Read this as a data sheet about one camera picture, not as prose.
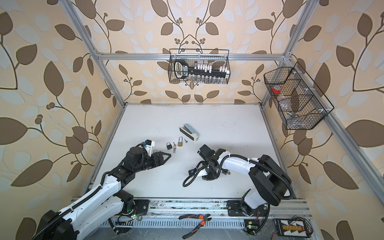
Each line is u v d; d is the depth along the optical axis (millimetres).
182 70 845
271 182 433
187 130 1016
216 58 911
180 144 987
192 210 744
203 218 707
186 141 990
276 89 866
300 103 828
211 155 651
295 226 680
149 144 763
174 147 963
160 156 722
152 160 711
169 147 963
